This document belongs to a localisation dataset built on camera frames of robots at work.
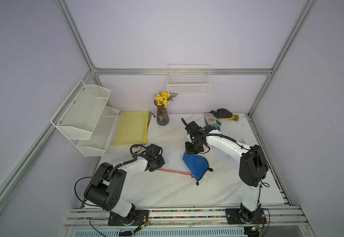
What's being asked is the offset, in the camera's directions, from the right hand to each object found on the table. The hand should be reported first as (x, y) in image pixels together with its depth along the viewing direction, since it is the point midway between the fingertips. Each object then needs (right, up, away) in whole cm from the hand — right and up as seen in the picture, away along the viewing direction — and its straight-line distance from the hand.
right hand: (190, 155), depth 88 cm
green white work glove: (+19, +23, +27) cm, 40 cm away
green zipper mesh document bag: (-31, +25, +31) cm, 50 cm away
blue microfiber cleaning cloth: (+4, -5, -4) cm, 8 cm away
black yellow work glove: (+31, +29, +34) cm, 54 cm away
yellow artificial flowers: (-17, +36, +8) cm, 41 cm away
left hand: (-18, -7, +5) cm, 20 cm away
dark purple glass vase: (-19, +24, +20) cm, 36 cm away
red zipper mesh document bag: (-10, -5, +5) cm, 13 cm away
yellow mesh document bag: (-42, +16, +23) cm, 51 cm away
